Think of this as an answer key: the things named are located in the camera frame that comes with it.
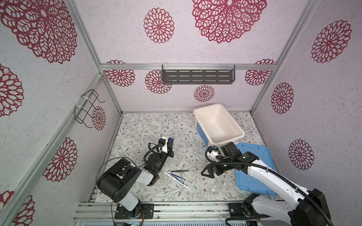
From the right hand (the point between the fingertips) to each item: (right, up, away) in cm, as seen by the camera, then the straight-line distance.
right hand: (206, 169), depth 76 cm
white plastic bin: (+15, +24, +36) cm, 46 cm away
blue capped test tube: (-20, +16, +5) cm, 26 cm away
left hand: (-20, +15, +9) cm, 26 cm away
